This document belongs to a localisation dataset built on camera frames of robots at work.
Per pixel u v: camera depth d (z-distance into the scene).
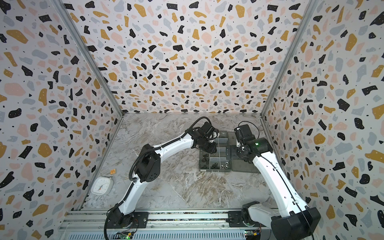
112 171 0.89
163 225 0.73
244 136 0.56
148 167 0.55
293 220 0.37
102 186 0.82
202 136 0.71
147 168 0.55
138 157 0.59
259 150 0.49
